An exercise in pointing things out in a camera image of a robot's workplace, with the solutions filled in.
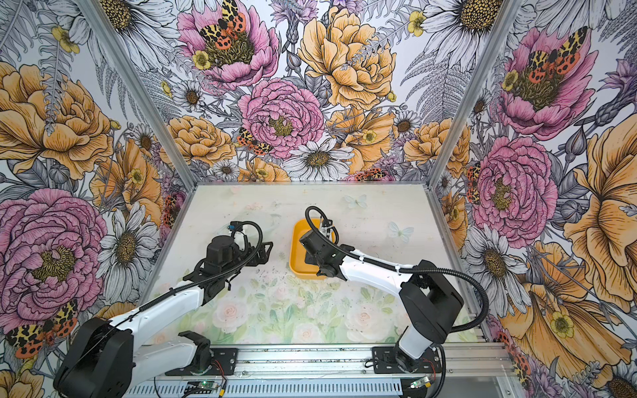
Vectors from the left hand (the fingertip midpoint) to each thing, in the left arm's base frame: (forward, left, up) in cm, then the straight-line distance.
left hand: (261, 250), depth 87 cm
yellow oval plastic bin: (0, -12, -11) cm, 16 cm away
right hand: (-2, -18, -2) cm, 19 cm away
